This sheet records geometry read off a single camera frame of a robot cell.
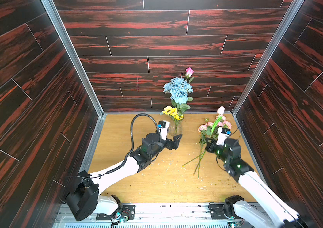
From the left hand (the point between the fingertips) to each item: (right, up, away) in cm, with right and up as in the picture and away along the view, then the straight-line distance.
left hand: (176, 133), depth 74 cm
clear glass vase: (+3, +2, +27) cm, 28 cm away
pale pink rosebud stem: (+21, +4, +1) cm, 22 cm away
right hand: (+20, -3, +6) cm, 21 cm away
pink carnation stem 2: (+42, +6, +32) cm, 53 cm away
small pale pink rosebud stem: (+23, +12, 0) cm, 26 cm away
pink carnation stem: (+18, -20, +19) cm, 32 cm away
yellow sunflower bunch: (-1, +13, +15) cm, 20 cm away
